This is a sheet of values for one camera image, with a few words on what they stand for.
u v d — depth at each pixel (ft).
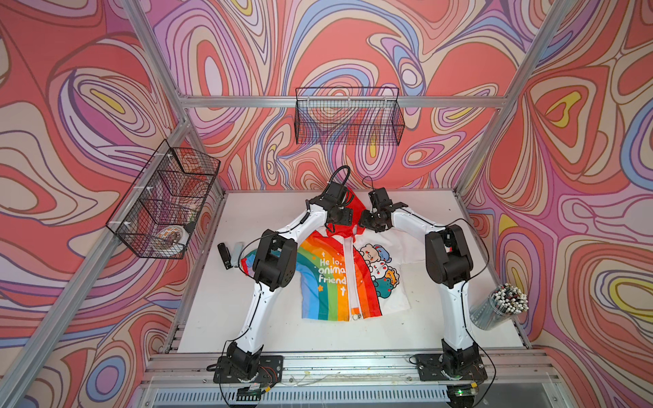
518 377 2.43
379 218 2.58
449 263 1.92
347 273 3.06
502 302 2.26
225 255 3.13
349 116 3.15
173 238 2.31
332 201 2.62
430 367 2.42
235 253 3.08
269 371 2.37
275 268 1.93
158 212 2.58
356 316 2.75
